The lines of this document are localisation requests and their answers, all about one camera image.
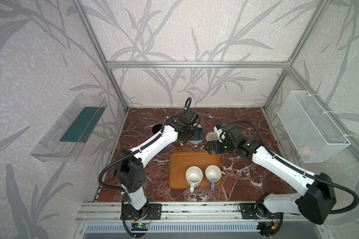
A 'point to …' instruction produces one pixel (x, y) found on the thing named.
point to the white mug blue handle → (198, 125)
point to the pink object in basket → (304, 152)
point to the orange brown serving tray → (219, 182)
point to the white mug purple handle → (213, 174)
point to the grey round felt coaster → (195, 142)
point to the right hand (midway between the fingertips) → (211, 141)
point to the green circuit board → (139, 226)
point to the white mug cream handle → (194, 177)
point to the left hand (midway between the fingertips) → (199, 132)
